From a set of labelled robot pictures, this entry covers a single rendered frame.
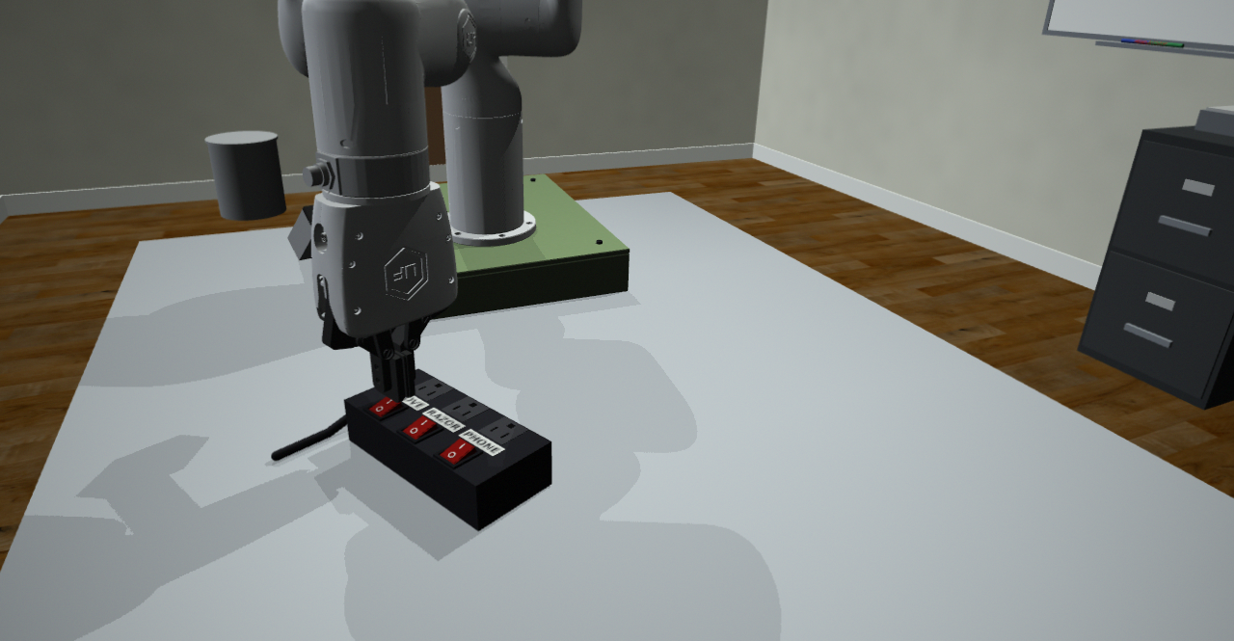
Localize black power strip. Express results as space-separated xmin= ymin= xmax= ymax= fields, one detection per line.
xmin=271 ymin=368 xmax=552 ymax=531

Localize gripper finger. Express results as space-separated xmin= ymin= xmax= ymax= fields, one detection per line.
xmin=390 ymin=308 xmax=448 ymax=398
xmin=322 ymin=290 xmax=405 ymax=403

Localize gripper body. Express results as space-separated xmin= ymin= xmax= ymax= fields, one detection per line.
xmin=311 ymin=182 xmax=458 ymax=338

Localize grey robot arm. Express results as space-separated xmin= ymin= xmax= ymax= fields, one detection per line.
xmin=278 ymin=0 xmax=582 ymax=247

